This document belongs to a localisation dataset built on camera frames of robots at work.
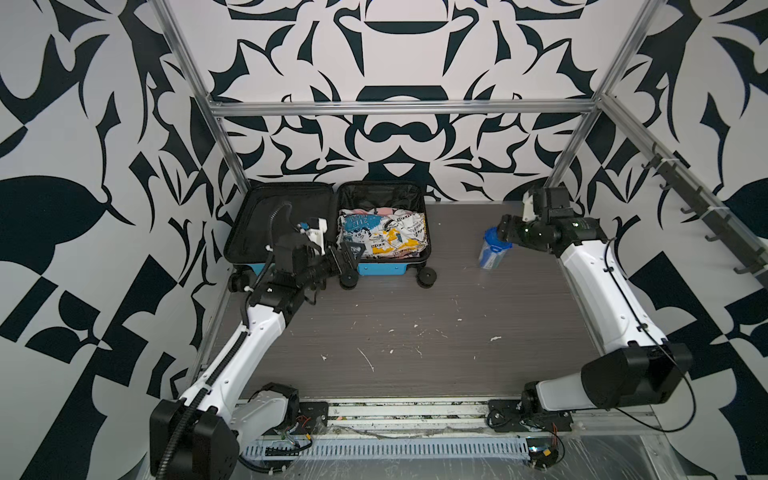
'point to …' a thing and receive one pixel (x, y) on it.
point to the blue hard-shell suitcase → (246, 226)
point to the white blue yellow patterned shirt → (384, 232)
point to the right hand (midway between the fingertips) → (512, 227)
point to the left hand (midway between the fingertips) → (355, 244)
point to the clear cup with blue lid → (493, 249)
